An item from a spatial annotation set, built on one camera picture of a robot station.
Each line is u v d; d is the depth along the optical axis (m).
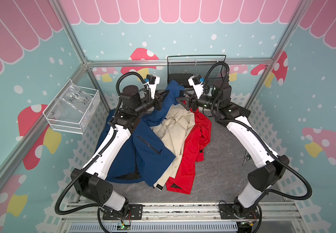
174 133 0.96
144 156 0.87
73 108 0.72
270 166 0.43
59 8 0.69
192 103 0.60
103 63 1.51
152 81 0.56
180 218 0.74
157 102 0.60
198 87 0.58
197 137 0.95
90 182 0.40
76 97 0.74
